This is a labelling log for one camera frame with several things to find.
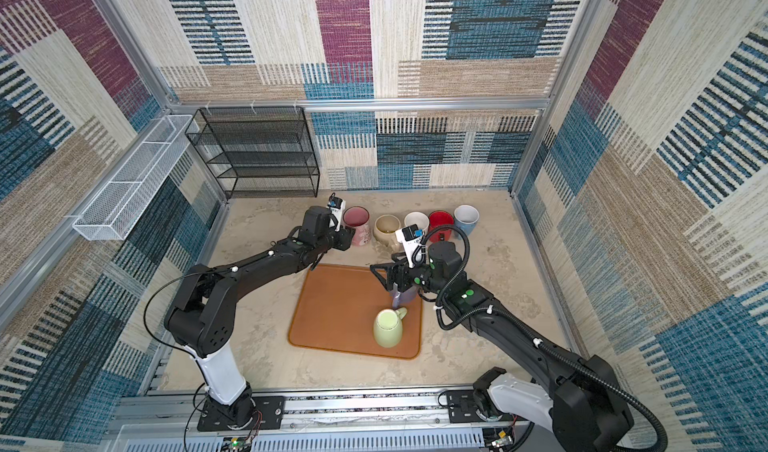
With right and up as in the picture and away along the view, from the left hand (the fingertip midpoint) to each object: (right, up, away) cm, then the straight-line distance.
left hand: (349, 223), depth 93 cm
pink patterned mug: (+2, +2, +8) cm, 9 cm away
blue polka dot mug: (+38, +2, +8) cm, 39 cm away
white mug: (+22, +1, +8) cm, 24 cm away
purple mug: (+15, -22, -6) cm, 27 cm away
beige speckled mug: (+11, -1, +10) cm, 15 cm away
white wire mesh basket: (-53, +3, -22) cm, 57 cm away
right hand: (+11, -11, -17) cm, 23 cm away
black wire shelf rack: (-36, +26, +17) cm, 47 cm away
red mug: (+29, +2, +8) cm, 30 cm away
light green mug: (+12, -26, -17) cm, 33 cm away
